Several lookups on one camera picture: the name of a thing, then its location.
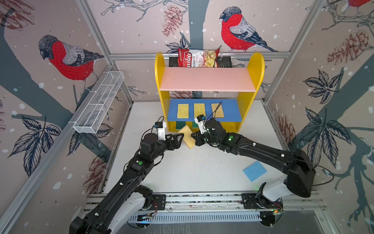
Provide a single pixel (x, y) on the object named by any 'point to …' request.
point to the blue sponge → (254, 170)
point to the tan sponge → (189, 141)
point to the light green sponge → (195, 125)
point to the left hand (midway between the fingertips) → (180, 132)
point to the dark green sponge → (180, 124)
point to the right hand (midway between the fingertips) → (190, 135)
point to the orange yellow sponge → (219, 112)
